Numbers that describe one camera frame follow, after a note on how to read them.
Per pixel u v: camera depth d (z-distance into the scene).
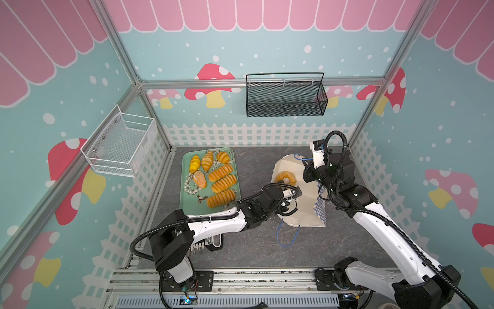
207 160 1.09
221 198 0.94
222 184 0.98
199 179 1.00
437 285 0.37
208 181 1.03
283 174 0.99
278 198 0.59
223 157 1.10
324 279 0.74
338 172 0.50
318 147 0.60
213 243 0.83
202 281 0.74
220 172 1.03
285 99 0.94
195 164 1.08
